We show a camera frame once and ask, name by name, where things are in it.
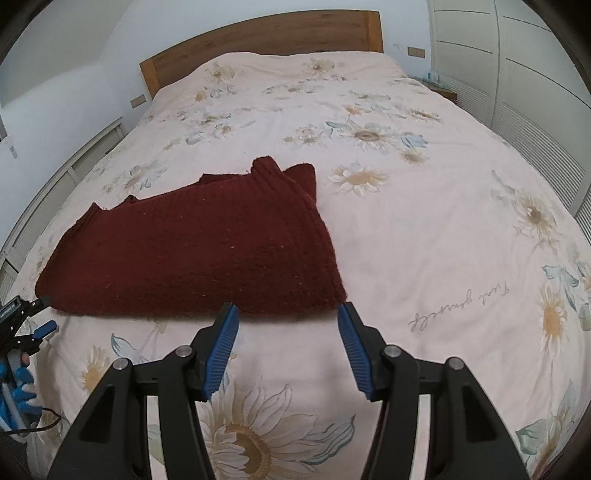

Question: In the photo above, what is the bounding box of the dark red knit sweater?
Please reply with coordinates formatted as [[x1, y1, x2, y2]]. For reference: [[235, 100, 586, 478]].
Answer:
[[34, 156, 349, 321]]

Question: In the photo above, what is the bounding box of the black cable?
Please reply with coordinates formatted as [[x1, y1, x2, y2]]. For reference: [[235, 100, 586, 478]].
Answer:
[[0, 407, 62, 438]]

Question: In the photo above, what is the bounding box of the pink floral duvet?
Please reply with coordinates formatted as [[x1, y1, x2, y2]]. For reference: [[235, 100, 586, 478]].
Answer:
[[0, 52, 591, 480]]

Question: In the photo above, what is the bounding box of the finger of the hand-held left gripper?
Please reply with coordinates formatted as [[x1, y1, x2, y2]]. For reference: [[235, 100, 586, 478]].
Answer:
[[14, 322, 59, 354], [18, 298, 51, 318]]

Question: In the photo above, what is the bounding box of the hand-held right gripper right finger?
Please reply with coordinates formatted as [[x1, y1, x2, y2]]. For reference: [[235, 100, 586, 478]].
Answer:
[[338, 302, 529, 480]]

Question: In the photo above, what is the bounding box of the wooden headboard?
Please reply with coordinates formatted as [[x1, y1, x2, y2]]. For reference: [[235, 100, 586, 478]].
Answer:
[[139, 10, 384, 100]]

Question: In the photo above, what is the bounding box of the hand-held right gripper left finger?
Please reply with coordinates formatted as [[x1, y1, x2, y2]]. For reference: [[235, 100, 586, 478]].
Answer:
[[46, 302, 241, 480]]

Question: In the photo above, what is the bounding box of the white slatted low cabinet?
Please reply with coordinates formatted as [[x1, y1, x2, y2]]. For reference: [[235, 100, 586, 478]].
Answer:
[[0, 115, 125, 291]]

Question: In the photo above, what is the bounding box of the wooden bedside table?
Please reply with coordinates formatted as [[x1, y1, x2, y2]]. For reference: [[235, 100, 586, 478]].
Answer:
[[422, 74, 459, 100]]

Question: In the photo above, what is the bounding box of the white panelled wardrobe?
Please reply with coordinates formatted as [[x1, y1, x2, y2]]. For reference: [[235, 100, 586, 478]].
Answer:
[[425, 0, 591, 217]]

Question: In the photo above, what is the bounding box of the person's left hand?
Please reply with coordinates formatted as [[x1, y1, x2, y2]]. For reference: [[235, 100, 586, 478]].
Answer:
[[0, 353, 41, 432]]

